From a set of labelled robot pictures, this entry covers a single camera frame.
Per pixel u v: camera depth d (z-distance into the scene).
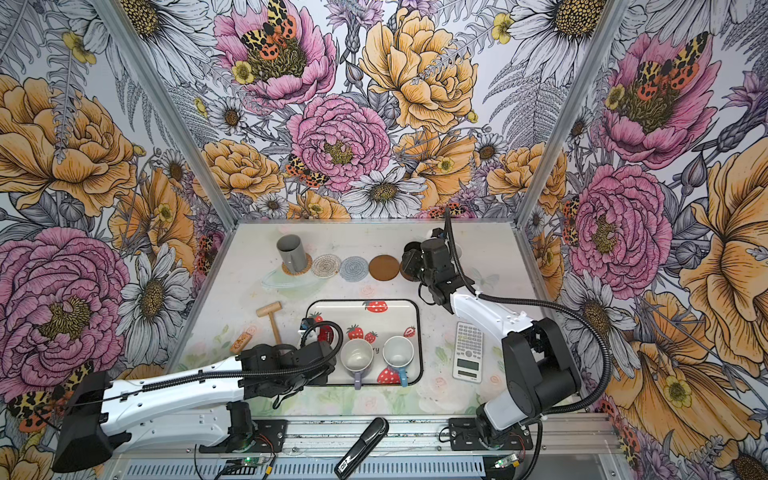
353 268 1.08
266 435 0.74
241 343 0.89
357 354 0.84
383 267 1.09
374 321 0.93
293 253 0.99
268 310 0.96
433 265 0.68
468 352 0.87
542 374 0.44
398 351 0.85
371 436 0.70
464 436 0.73
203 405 0.48
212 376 0.51
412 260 0.79
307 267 1.08
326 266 1.08
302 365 0.56
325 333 0.73
